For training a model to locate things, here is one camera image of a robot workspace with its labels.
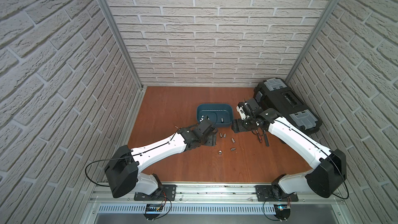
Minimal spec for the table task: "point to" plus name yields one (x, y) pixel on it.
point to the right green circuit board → (282, 211)
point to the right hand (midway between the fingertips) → (240, 125)
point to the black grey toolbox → (273, 93)
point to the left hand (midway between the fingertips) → (212, 136)
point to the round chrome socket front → (219, 152)
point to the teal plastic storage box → (221, 114)
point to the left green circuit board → (153, 210)
